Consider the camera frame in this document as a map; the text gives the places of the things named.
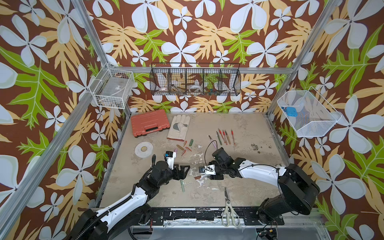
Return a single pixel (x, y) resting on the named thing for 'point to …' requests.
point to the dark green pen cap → (191, 142)
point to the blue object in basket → (291, 111)
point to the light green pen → (182, 185)
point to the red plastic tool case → (149, 122)
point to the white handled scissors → (228, 212)
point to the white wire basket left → (112, 86)
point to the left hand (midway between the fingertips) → (185, 164)
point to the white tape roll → (144, 149)
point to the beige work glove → (178, 127)
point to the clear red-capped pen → (224, 136)
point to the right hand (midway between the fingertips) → (207, 168)
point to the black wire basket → (195, 79)
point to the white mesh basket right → (307, 113)
